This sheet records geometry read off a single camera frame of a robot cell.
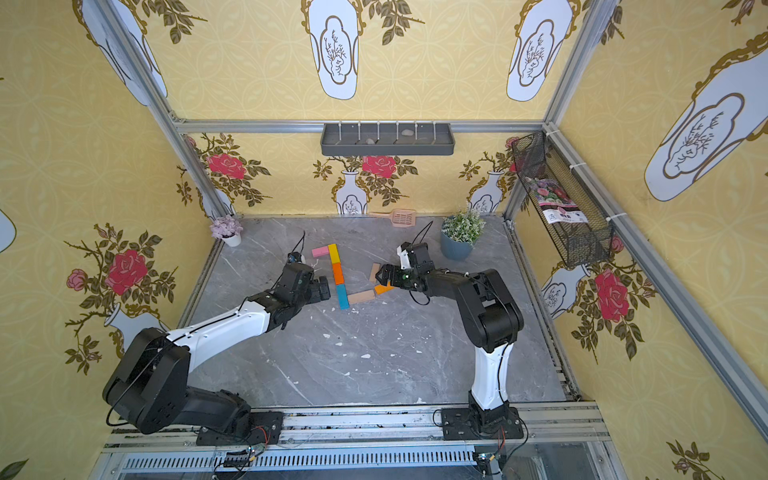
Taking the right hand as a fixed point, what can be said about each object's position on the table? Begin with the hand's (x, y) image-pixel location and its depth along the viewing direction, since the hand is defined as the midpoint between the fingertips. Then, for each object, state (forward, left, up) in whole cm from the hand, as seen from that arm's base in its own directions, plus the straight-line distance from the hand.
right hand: (385, 279), depth 99 cm
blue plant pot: (+11, -23, +3) cm, 26 cm away
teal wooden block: (-6, +14, -2) cm, 15 cm away
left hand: (-6, +20, +7) cm, 22 cm away
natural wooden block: (-6, +8, -2) cm, 10 cm away
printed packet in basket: (+4, -45, +31) cm, 54 cm away
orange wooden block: (-4, +1, 0) cm, 4 cm away
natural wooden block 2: (+5, +4, -2) cm, 7 cm away
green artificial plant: (+13, -25, +12) cm, 31 cm away
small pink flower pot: (+13, +55, +8) cm, 57 cm away
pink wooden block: (+12, +25, -1) cm, 28 cm away
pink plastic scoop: (+32, -4, -3) cm, 32 cm away
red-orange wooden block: (+3, +17, -2) cm, 17 cm away
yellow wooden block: (+12, +20, -3) cm, 23 cm away
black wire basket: (+8, -56, +18) cm, 59 cm away
